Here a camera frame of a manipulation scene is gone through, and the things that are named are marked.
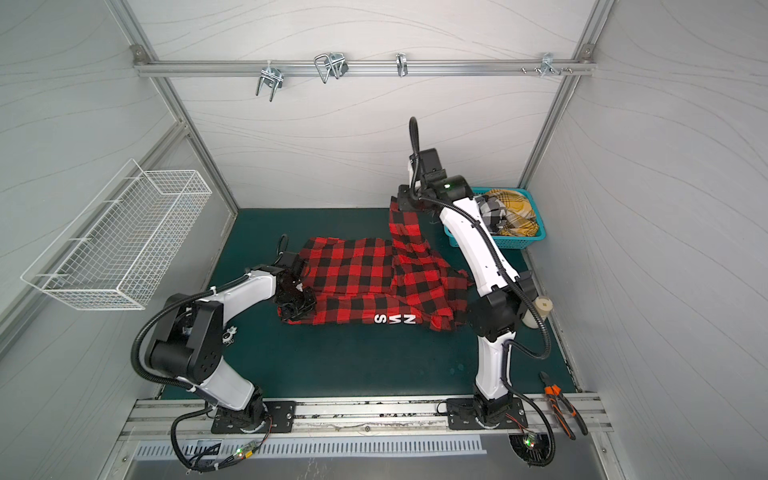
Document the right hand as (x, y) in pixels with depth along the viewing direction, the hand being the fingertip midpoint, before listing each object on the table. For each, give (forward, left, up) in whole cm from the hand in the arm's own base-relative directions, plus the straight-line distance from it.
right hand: (407, 194), depth 82 cm
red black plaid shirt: (-12, +1, -28) cm, 30 cm away
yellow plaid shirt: (+12, -41, -22) cm, 48 cm away
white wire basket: (-26, +67, +3) cm, 72 cm away
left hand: (-22, +26, -28) cm, 44 cm away
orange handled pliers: (-43, -40, -30) cm, 66 cm away
